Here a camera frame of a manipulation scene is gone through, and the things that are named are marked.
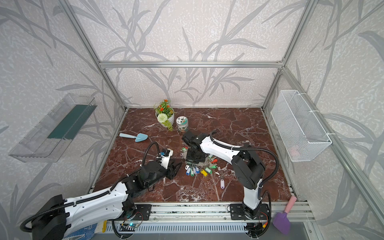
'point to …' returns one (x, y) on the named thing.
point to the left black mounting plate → (143, 212)
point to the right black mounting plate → (237, 212)
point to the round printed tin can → (182, 124)
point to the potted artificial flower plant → (165, 114)
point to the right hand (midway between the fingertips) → (190, 157)
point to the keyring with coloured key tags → (206, 166)
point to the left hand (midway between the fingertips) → (181, 158)
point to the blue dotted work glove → (86, 233)
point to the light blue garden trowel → (139, 137)
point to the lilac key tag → (222, 184)
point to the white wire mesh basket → (301, 137)
